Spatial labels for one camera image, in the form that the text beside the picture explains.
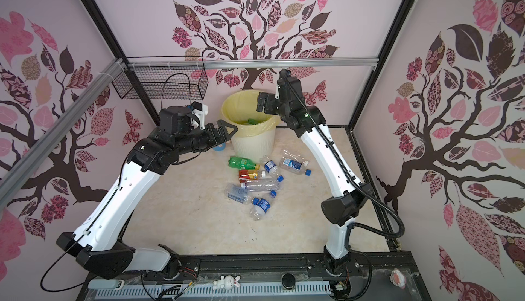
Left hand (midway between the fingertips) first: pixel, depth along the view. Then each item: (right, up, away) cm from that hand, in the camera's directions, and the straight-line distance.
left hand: (230, 136), depth 65 cm
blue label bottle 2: (+25, -13, +32) cm, 43 cm away
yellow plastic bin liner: (-2, +15, +35) cm, 38 cm away
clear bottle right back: (+26, -8, +39) cm, 48 cm away
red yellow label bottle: (+2, -17, +29) cm, 34 cm away
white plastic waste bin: (+6, -4, +34) cm, 35 cm away
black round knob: (+19, -46, -2) cm, 50 cm away
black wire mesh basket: (-43, +29, +29) cm, 59 cm away
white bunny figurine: (-1, -50, +3) cm, 50 cm away
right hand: (+14, +15, +7) cm, 22 cm away
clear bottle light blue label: (-1, -24, +22) cm, 33 cm away
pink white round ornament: (+57, -48, +2) cm, 74 cm away
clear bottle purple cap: (+10, -21, +27) cm, 36 cm away
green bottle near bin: (0, -12, +32) cm, 34 cm away
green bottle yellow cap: (+4, +10, +41) cm, 43 cm away
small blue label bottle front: (+9, -29, +18) cm, 35 cm away
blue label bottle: (+14, -14, +32) cm, 38 cm away
